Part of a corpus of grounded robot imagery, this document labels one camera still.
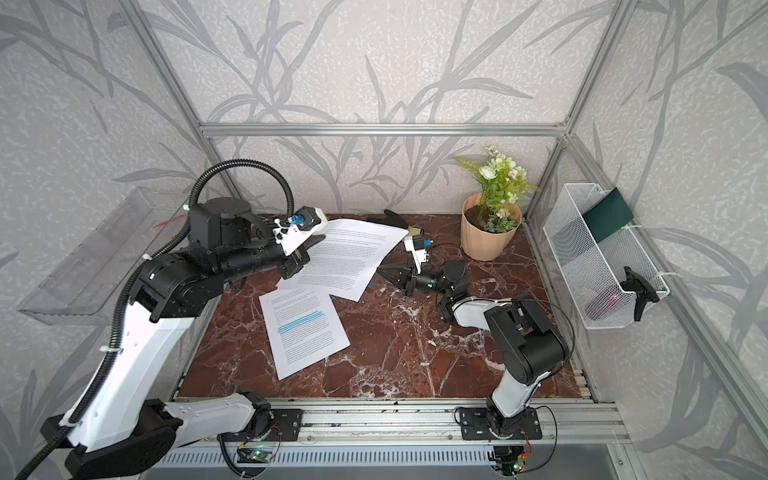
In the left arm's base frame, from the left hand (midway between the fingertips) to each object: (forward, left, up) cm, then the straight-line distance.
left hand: (320, 234), depth 58 cm
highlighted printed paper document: (-1, +14, -44) cm, 46 cm away
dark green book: (+14, -68, -8) cm, 70 cm away
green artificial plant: (+33, -47, -12) cm, 59 cm away
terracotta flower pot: (+22, -41, -29) cm, 55 cm away
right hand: (+4, -11, -19) cm, 22 cm away
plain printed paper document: (+2, -3, -12) cm, 13 cm away
